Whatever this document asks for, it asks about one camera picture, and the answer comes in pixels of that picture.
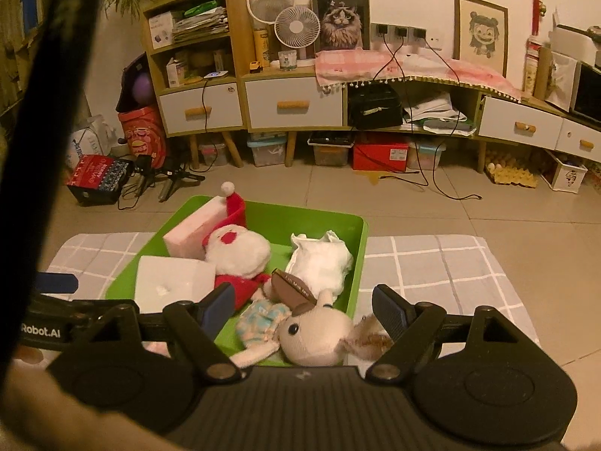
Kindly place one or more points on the small white desk fan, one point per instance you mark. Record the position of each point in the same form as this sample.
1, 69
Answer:
297, 26

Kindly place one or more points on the white plastic bag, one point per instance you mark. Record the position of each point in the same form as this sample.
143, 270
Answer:
91, 143

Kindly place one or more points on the red printed box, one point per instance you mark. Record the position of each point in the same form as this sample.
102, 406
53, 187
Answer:
96, 178

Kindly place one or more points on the black bag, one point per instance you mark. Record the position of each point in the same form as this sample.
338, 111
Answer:
375, 105

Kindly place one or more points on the clear storage box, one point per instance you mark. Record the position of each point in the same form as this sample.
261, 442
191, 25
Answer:
331, 150

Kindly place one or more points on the framed girl drawing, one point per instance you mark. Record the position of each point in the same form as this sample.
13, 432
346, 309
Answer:
481, 35

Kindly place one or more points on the stack of papers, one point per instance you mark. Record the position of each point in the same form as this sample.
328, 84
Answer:
436, 110

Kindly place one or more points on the wooden drawer cabinet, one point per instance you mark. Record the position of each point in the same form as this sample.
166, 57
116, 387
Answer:
291, 103

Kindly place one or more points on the blue lid storage box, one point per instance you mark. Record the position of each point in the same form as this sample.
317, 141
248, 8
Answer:
266, 150

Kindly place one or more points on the yellow bottle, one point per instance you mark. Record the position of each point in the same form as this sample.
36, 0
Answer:
261, 47

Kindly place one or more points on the black tripod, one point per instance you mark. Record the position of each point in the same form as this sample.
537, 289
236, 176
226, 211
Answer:
164, 176

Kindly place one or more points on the white foam block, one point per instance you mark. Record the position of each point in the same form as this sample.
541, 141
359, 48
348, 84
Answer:
164, 282

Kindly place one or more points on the white cloth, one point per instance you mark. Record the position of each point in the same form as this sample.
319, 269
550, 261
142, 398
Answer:
319, 268

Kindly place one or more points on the long wooden tv stand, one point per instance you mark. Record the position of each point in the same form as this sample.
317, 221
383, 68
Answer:
516, 124

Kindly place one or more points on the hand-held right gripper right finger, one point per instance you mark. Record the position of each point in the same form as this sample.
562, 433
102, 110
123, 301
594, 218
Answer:
389, 312

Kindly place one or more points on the tall wooden shelf cabinet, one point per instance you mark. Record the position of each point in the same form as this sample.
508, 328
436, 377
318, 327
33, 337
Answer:
197, 103

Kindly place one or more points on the egg carton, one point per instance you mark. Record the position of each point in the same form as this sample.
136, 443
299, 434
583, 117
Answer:
512, 176

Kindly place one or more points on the red shoe box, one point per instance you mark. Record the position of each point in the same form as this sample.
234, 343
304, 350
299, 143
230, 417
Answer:
380, 152

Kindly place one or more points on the santa plush toy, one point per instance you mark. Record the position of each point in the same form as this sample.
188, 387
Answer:
239, 249

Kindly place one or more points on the person's left forearm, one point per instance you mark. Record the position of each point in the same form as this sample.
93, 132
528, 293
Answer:
47, 413

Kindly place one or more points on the large white fan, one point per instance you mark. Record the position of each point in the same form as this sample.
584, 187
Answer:
267, 0

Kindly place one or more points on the pink tasselled table runner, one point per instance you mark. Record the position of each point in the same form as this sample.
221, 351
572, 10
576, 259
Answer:
357, 65

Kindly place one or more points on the grey checked blanket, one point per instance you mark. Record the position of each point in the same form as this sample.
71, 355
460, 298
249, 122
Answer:
422, 263

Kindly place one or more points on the orange printed bag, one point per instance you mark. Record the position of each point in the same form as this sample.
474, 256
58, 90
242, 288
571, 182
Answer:
143, 134

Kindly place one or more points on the purple ball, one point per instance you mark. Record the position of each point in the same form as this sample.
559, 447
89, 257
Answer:
143, 89

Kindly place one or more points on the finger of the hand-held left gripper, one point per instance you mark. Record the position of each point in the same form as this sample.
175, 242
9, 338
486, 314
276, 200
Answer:
58, 283

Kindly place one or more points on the framed cat picture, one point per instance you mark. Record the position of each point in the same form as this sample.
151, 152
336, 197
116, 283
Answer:
340, 23

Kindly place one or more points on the white printed storage box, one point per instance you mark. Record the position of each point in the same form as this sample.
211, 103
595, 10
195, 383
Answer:
566, 174

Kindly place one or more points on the green plastic bin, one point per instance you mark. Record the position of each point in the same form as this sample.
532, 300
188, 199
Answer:
305, 225

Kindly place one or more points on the reindeer plush doll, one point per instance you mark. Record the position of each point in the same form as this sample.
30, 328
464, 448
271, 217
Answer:
310, 333

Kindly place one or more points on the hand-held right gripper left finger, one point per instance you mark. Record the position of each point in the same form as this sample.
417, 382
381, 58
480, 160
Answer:
218, 307

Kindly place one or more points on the pink foam block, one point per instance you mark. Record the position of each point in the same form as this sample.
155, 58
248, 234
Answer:
192, 237

